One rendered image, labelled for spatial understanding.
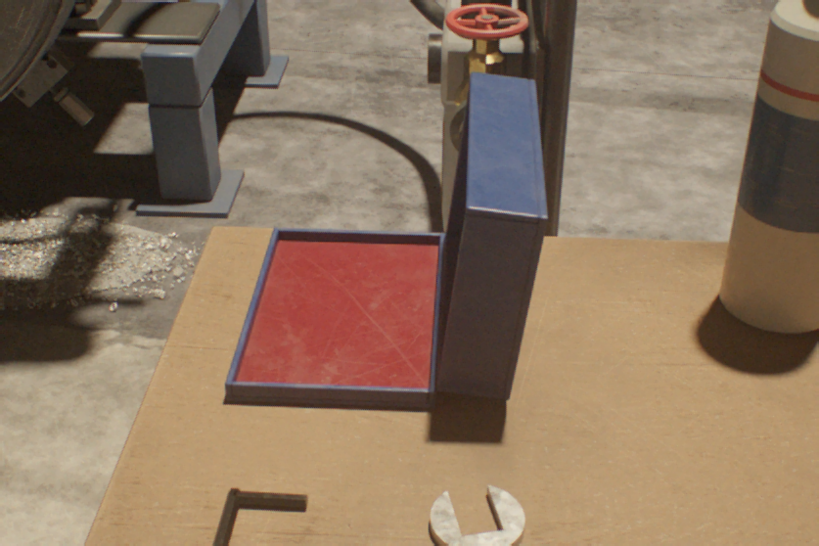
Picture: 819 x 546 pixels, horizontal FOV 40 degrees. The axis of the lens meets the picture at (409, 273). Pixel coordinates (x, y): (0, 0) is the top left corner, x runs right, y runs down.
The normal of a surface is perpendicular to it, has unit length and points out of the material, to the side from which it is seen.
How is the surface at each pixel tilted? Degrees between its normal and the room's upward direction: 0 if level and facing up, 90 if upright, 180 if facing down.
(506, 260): 90
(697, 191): 0
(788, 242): 90
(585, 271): 0
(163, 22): 0
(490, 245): 90
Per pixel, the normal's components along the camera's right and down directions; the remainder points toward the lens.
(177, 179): -0.06, 0.55
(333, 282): 0.00, -0.84
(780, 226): -0.51, 0.47
